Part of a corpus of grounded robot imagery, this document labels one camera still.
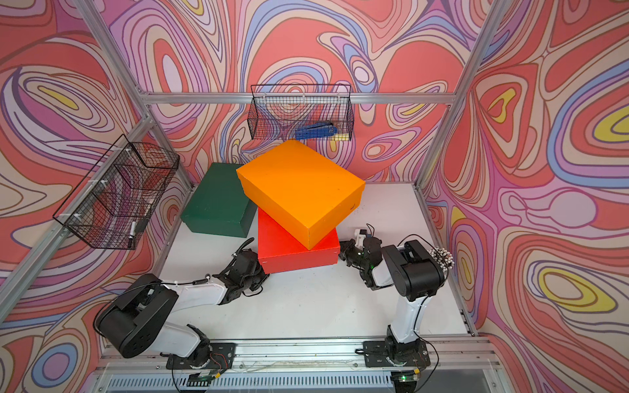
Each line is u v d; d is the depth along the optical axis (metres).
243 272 0.70
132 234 0.72
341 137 0.84
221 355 0.73
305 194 0.70
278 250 0.75
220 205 0.99
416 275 0.49
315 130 0.91
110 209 0.73
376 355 0.73
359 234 0.91
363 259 0.80
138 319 0.44
